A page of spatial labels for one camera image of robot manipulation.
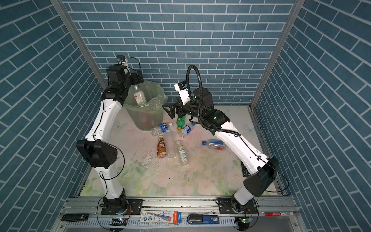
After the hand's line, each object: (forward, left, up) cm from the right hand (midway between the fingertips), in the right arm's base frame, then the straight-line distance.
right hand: (168, 100), depth 66 cm
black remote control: (-45, +42, -36) cm, 71 cm away
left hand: (+21, +23, +3) cm, 31 cm away
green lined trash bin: (+17, +24, -33) cm, 44 cm away
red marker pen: (-34, -57, -41) cm, 78 cm away
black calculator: (-15, -44, -41) cm, 62 cm away
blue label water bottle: (+9, +14, -37) cm, 41 cm away
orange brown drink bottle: (-6, +9, -37) cm, 38 cm away
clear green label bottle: (-1, -2, -40) cm, 40 cm away
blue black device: (-40, -19, -37) cm, 58 cm away
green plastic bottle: (+18, 0, -38) cm, 42 cm away
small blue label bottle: (+10, -6, -36) cm, 38 cm away
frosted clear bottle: (+2, +6, -43) cm, 44 cm away
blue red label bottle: (+4, -26, -43) cm, 50 cm away
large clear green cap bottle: (+21, +26, -17) cm, 37 cm away
